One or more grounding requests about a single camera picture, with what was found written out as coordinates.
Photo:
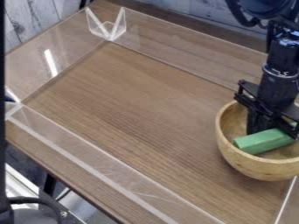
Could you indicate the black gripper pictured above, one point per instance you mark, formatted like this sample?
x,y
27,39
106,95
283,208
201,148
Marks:
x,y
270,102

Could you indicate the clear acrylic front wall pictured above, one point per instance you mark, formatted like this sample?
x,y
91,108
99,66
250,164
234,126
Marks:
x,y
106,181

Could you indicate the black table leg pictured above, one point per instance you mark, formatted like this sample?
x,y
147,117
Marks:
x,y
50,185

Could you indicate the clear acrylic corner bracket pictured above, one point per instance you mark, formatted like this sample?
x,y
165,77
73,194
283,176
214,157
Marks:
x,y
107,30

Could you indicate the green rectangular block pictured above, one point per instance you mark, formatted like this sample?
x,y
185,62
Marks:
x,y
263,141

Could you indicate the brown wooden bowl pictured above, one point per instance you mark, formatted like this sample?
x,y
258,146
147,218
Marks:
x,y
275,165

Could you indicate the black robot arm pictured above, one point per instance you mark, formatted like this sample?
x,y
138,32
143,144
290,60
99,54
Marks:
x,y
278,17

